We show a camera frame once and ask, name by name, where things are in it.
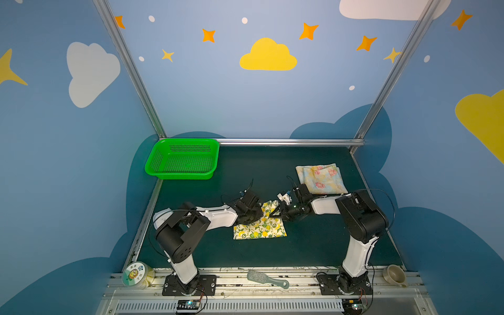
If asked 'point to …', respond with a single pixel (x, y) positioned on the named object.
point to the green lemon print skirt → (268, 227)
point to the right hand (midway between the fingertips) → (274, 215)
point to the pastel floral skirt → (322, 179)
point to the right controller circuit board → (352, 306)
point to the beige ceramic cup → (394, 273)
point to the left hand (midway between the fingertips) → (266, 214)
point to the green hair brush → (261, 277)
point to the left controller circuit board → (188, 304)
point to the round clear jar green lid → (138, 275)
